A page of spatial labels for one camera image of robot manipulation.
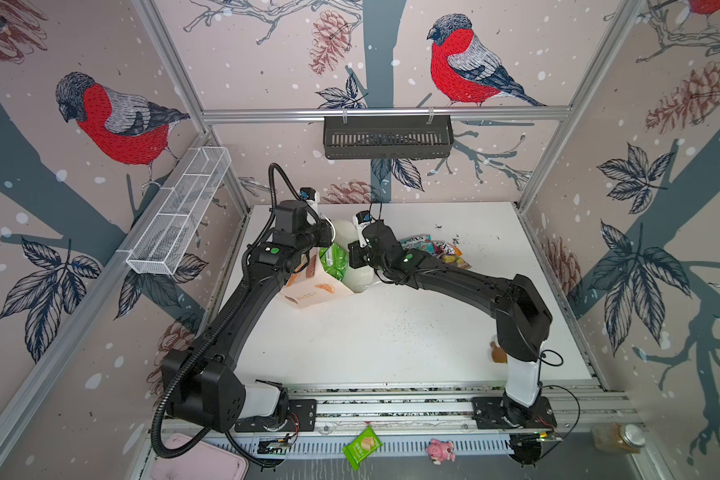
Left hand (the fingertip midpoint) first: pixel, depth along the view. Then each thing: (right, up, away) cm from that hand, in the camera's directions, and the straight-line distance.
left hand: (328, 221), depth 78 cm
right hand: (+4, -8, +7) cm, 12 cm away
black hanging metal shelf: (+18, +31, +26) cm, 44 cm away
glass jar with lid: (+66, -49, -14) cm, 83 cm away
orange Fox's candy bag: (+39, -10, +23) cm, 47 cm away
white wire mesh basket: (-39, -4, -7) cm, 40 cm away
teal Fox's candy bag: (+30, -7, +25) cm, 40 cm away
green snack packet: (+1, -12, +10) cm, 15 cm away
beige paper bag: (-4, -16, -1) cm, 17 cm away
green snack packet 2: (+9, -54, -10) cm, 55 cm away
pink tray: (-27, -55, -12) cm, 62 cm away
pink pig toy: (+27, -53, -11) cm, 61 cm away
